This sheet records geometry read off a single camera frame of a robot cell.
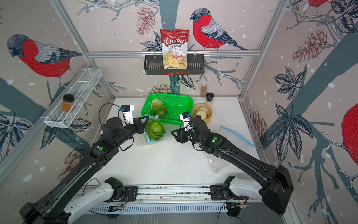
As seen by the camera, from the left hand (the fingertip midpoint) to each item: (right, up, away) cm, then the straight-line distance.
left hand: (150, 114), depth 69 cm
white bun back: (+32, +3, +38) cm, 50 cm away
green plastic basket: (+11, +6, +42) cm, 43 cm away
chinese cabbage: (+1, -8, +6) cm, 10 cm away
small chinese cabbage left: (-2, +3, +32) cm, 32 cm away
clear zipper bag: (+37, -28, +8) cm, 47 cm away
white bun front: (+31, -1, +33) cm, 45 cm away
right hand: (+12, -9, +4) cm, 16 cm away
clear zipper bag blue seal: (+1, -2, +7) cm, 7 cm away
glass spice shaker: (+35, +18, +50) cm, 63 cm away
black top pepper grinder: (+37, +12, +38) cm, 54 cm away
